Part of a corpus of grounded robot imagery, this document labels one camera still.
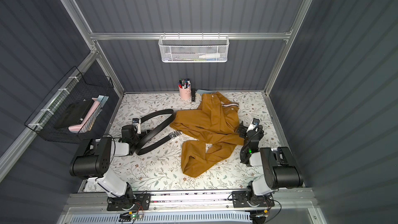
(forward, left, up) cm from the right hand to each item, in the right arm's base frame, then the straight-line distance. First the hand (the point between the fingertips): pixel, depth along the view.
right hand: (251, 123), depth 90 cm
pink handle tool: (-16, +82, +20) cm, 86 cm away
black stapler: (+31, +36, -8) cm, 48 cm away
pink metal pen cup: (+29, +42, -4) cm, 51 cm away
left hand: (0, +66, -9) cm, 66 cm away
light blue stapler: (+33, +30, -6) cm, 45 cm away
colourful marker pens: (+32, +42, +2) cm, 53 cm away
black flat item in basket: (-9, +86, +22) cm, 89 cm away
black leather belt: (-2, +46, -9) cm, 47 cm away
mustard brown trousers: (+4, +20, -4) cm, 21 cm away
